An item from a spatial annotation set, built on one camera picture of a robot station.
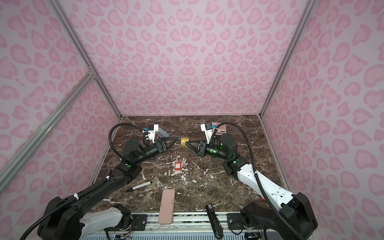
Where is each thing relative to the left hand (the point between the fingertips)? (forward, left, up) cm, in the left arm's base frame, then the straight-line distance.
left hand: (178, 138), depth 67 cm
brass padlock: (0, -2, -1) cm, 3 cm away
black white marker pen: (-10, +25, -30) cm, 40 cm away
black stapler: (-30, -17, -27) cm, 44 cm away
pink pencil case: (-22, +8, -29) cm, 37 cm away
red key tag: (+1, +3, -29) cm, 30 cm away
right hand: (-3, -5, -1) cm, 5 cm away
